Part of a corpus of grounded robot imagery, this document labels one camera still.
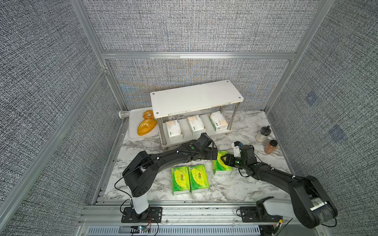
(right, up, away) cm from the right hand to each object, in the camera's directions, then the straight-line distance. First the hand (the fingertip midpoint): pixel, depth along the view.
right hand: (224, 154), depth 90 cm
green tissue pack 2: (-16, -11, -10) cm, 22 cm away
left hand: (-7, +1, -5) cm, 8 cm away
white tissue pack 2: (-16, +18, +7) cm, 26 cm away
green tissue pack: (-26, -12, -10) cm, 30 cm away
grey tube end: (-73, +26, +25) cm, 82 cm away
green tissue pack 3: (-4, -5, -5) cm, 8 cm away
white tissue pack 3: (-2, +21, +8) cm, 22 cm away
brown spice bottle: (+29, +5, +1) cm, 29 cm away
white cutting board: (-64, +24, +28) cm, 74 cm away
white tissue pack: (-31, +15, +5) cm, 34 cm away
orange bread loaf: (-52, +17, +15) cm, 57 cm away
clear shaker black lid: (+28, +10, +9) cm, 31 cm away
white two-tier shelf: (-23, +24, -15) cm, 37 cm away
